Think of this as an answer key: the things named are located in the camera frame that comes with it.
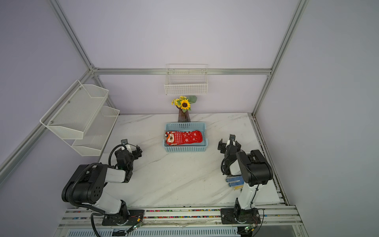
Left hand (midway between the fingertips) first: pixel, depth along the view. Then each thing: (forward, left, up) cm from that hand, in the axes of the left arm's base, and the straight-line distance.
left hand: (129, 148), depth 94 cm
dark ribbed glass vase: (+22, -34, +6) cm, 42 cm away
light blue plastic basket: (+19, -36, 0) cm, 41 cm away
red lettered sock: (+8, -30, +1) cm, 31 cm away
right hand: (+5, -66, -1) cm, 67 cm away
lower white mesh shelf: (+5, +22, +6) cm, 23 cm away
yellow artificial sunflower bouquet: (+24, -35, +19) cm, 47 cm away
